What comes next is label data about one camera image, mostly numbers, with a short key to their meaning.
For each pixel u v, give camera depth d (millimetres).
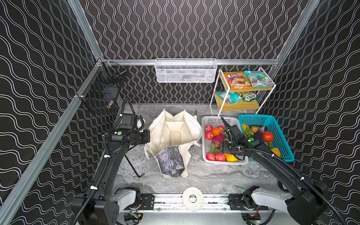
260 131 963
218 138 920
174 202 761
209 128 1004
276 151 878
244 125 1007
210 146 923
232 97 1002
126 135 508
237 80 837
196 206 727
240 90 834
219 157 857
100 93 935
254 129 995
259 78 842
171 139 978
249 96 1004
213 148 880
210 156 853
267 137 925
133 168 857
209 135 946
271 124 993
